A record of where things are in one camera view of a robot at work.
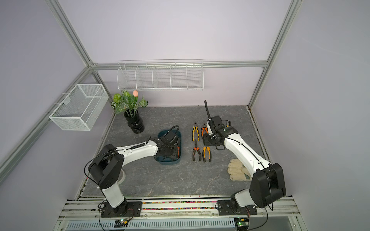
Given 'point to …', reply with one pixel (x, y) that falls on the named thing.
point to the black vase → (134, 121)
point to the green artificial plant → (127, 103)
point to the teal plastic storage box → (176, 158)
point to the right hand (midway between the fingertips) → (207, 139)
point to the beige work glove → (237, 171)
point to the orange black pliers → (196, 148)
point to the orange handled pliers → (178, 152)
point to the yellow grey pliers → (195, 127)
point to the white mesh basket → (80, 110)
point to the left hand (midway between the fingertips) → (174, 154)
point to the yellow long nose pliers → (204, 156)
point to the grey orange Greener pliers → (204, 130)
